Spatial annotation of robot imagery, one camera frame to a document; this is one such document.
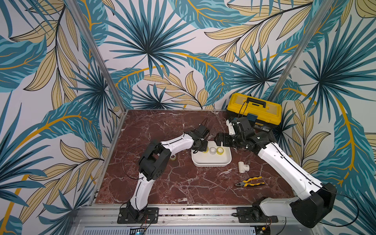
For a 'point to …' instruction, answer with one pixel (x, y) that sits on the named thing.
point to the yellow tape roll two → (207, 150)
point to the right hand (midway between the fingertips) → (221, 139)
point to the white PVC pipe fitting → (243, 168)
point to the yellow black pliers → (245, 184)
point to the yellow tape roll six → (219, 153)
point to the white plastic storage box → (200, 159)
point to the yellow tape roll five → (172, 157)
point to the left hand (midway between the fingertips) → (203, 149)
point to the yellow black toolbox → (266, 115)
